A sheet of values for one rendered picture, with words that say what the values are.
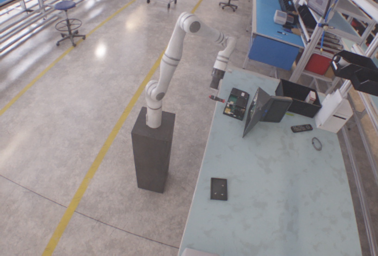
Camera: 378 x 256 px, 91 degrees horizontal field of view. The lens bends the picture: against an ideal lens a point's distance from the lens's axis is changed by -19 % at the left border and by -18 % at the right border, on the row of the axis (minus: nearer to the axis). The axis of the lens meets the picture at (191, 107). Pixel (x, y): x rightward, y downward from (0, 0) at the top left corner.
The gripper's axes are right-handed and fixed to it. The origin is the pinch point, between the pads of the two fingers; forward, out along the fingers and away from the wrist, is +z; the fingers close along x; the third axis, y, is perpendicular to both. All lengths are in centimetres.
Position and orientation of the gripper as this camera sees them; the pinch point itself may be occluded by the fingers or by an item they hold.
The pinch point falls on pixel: (213, 99)
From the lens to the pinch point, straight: 134.5
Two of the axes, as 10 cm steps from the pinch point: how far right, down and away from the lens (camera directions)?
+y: -9.4, -3.2, 1.3
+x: -1.9, 1.5, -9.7
